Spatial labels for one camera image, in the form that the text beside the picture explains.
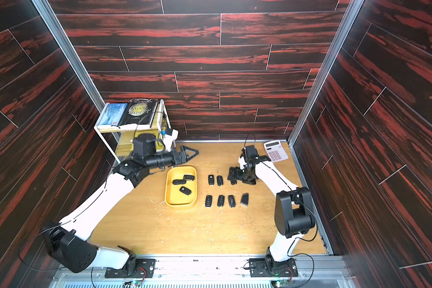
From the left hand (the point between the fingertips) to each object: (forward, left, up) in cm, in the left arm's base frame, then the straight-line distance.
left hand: (194, 154), depth 70 cm
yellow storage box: (-2, +14, -34) cm, 37 cm away
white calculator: (+33, -46, -32) cm, 65 cm away
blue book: (+25, +42, +1) cm, 49 cm away
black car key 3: (+10, -10, -33) cm, 36 cm away
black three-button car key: (-3, -11, -33) cm, 35 cm away
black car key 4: (-3, -5, -33) cm, 34 cm away
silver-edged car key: (-3, -17, -33) cm, 37 cm away
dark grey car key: (-2, -24, -33) cm, 41 cm away
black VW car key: (+2, +8, -32) cm, 33 cm away
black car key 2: (+10, -6, -33) cm, 35 cm away
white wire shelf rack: (+19, +21, 0) cm, 28 cm away
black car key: (+7, +14, -31) cm, 35 cm away
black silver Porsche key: (+11, +8, -32) cm, 34 cm away
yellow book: (+23, +42, -17) cm, 51 cm away
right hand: (+6, -21, -25) cm, 33 cm away
